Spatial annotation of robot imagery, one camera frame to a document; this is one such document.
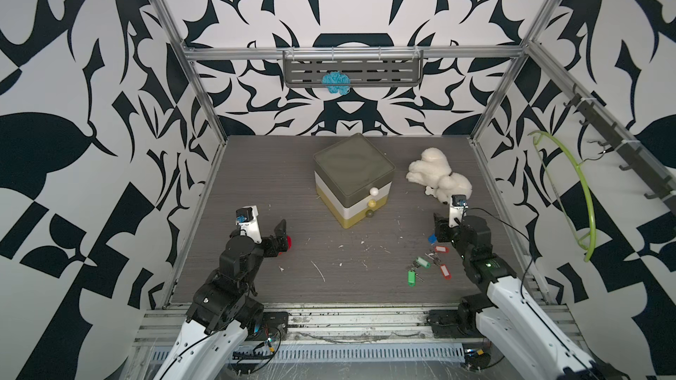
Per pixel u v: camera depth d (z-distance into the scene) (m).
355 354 0.65
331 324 0.76
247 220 0.61
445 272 0.84
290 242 0.89
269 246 0.65
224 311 0.50
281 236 0.66
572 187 0.75
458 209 0.72
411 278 0.83
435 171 0.98
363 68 0.94
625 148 0.59
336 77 0.91
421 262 0.86
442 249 0.89
